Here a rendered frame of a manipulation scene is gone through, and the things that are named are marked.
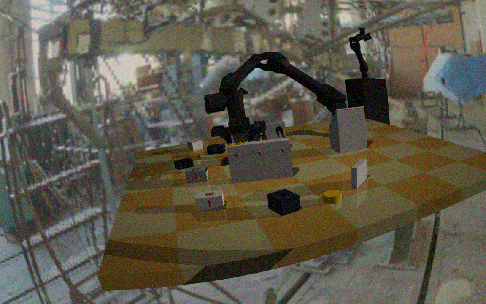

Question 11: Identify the yellow short cylinder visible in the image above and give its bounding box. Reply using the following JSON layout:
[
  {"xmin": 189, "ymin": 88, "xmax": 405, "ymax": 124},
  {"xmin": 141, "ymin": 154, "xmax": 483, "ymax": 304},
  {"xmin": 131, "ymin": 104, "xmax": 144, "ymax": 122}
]
[
  {"xmin": 323, "ymin": 190, "xmax": 342, "ymax": 204},
  {"xmin": 188, "ymin": 153, "xmax": 200, "ymax": 161}
]

